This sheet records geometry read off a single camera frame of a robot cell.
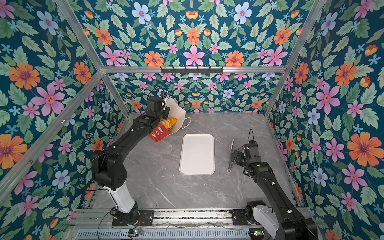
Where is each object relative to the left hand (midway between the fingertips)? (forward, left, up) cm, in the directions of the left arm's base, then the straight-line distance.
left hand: (163, 100), depth 85 cm
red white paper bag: (+2, -5, -11) cm, 13 cm away
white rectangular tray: (-21, -18, -29) cm, 40 cm away
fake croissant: (-3, 0, -16) cm, 16 cm away
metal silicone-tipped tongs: (-28, -39, -30) cm, 57 cm away
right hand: (-28, -42, -19) cm, 54 cm away
